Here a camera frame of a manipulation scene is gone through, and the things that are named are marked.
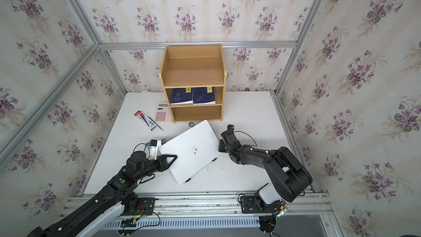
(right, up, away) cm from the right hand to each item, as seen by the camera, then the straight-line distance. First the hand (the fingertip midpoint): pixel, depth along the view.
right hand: (223, 143), depth 93 cm
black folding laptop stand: (-18, +11, -5) cm, 22 cm away
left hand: (-23, -5, -16) cm, 28 cm away
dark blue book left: (-24, +27, 0) cm, 36 cm away
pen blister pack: (-48, +12, +10) cm, 50 cm away
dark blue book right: (-13, +27, 0) cm, 30 cm away
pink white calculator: (-39, +17, +14) cm, 44 cm away
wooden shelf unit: (-16, +37, -6) cm, 41 cm away
